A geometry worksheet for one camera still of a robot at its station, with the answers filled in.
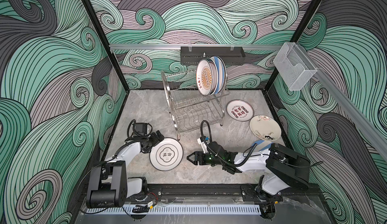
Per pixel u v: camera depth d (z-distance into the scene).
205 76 0.78
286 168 0.43
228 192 0.74
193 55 0.95
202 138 0.79
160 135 0.82
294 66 0.80
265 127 0.98
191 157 0.77
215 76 0.70
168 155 0.86
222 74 0.71
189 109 1.07
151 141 0.79
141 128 0.71
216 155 0.62
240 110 1.07
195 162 0.73
